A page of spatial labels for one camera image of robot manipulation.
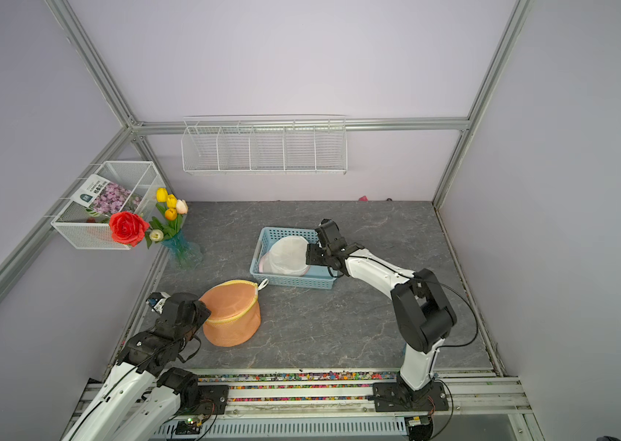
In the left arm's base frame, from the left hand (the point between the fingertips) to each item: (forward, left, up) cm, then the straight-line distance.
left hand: (202, 310), depth 79 cm
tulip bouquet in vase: (+23, +12, -2) cm, 26 cm away
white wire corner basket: (+15, +27, +22) cm, 38 cm away
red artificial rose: (+11, +11, +25) cm, 30 cm away
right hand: (+19, -33, -1) cm, 38 cm away
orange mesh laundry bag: (-2, -10, +2) cm, 11 cm away
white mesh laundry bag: (+23, -24, -8) cm, 34 cm away
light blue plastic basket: (+10, -34, -3) cm, 36 cm away
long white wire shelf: (+54, -18, +18) cm, 60 cm away
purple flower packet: (+24, +23, +24) cm, 41 cm away
